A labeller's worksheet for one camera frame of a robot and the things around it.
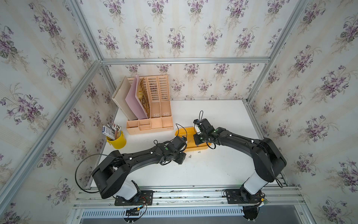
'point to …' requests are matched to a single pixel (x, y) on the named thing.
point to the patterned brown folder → (143, 95)
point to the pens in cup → (113, 132)
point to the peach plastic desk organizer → (161, 118)
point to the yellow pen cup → (118, 143)
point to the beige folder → (120, 96)
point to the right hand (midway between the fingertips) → (196, 138)
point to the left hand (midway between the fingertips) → (183, 158)
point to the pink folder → (133, 101)
